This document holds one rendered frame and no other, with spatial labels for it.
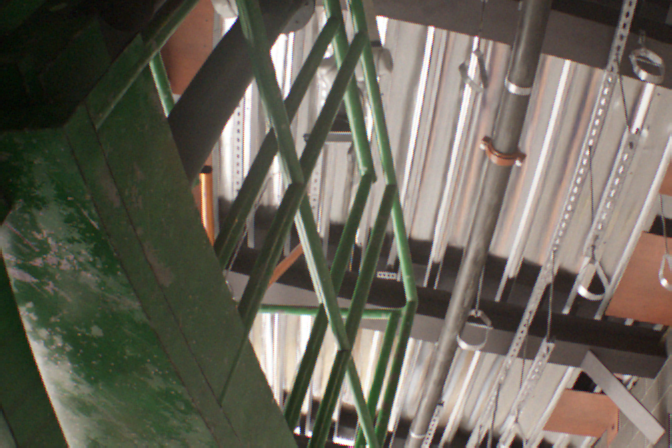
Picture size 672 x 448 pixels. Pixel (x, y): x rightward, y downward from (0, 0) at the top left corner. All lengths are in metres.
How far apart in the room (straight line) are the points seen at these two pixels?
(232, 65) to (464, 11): 1.58
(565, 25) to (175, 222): 2.26
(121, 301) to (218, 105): 0.67
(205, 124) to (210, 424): 0.60
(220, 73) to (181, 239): 0.63
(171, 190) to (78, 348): 0.27
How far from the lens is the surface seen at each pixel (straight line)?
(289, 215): 1.43
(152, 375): 1.08
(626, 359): 4.40
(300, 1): 1.99
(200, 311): 1.11
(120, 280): 0.95
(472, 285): 3.04
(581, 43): 3.12
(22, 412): 1.02
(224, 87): 1.59
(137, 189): 0.95
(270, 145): 1.52
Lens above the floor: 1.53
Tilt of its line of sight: 48 degrees up
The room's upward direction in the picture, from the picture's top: 19 degrees clockwise
